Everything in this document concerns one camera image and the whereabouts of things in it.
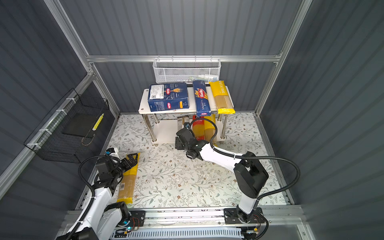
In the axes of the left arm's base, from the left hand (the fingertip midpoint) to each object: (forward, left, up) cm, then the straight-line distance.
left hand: (130, 157), depth 84 cm
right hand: (+7, -29, +5) cm, 31 cm away
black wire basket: (+5, +26, +18) cm, 32 cm away
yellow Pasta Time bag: (+19, -47, 0) cm, 51 cm away
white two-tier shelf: (+28, -15, -5) cm, 33 cm away
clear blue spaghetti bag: (+28, -29, -1) cm, 40 cm away
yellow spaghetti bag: (-13, +2, -9) cm, 16 cm away
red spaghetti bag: (+21, -41, 0) cm, 46 cm away
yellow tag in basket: (+12, +14, +18) cm, 25 cm away
